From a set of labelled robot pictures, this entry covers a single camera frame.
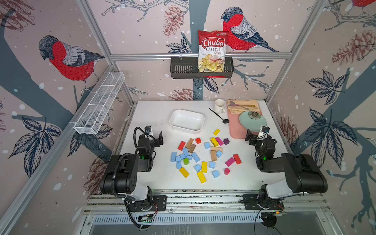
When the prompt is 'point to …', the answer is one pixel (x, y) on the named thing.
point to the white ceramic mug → (219, 106)
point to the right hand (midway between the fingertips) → (255, 129)
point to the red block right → (237, 158)
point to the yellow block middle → (204, 167)
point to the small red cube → (198, 140)
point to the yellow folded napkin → (239, 110)
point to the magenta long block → (229, 162)
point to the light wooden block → (189, 143)
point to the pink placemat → (236, 130)
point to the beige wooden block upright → (214, 155)
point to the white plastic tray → (187, 121)
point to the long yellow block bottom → (201, 176)
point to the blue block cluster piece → (185, 152)
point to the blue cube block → (207, 145)
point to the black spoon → (225, 121)
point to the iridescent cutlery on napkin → (232, 104)
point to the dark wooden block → (192, 148)
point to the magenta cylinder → (226, 171)
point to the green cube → (186, 161)
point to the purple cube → (226, 141)
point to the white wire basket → (99, 104)
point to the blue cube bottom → (216, 174)
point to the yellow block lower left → (183, 171)
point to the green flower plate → (252, 120)
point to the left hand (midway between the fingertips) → (156, 129)
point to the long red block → (181, 145)
